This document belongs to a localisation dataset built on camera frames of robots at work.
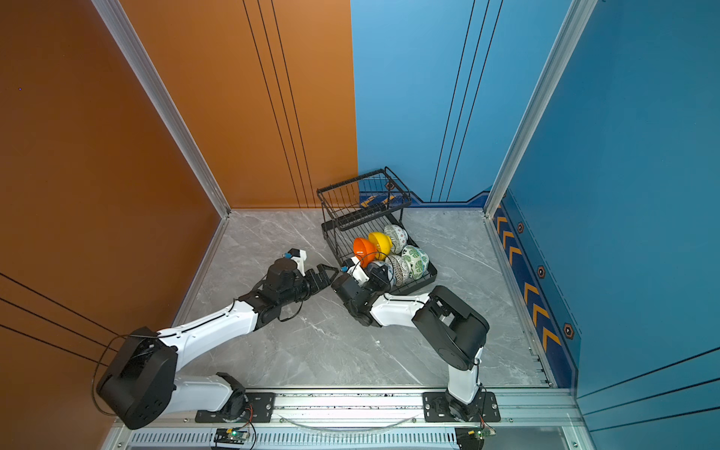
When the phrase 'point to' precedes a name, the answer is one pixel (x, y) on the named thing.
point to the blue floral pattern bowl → (389, 269)
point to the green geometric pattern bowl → (398, 237)
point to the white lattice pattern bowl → (402, 269)
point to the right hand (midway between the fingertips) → (389, 268)
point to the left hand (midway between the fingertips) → (333, 272)
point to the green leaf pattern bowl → (417, 259)
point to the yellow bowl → (383, 244)
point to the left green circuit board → (231, 436)
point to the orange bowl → (365, 250)
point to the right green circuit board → (472, 438)
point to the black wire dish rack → (361, 219)
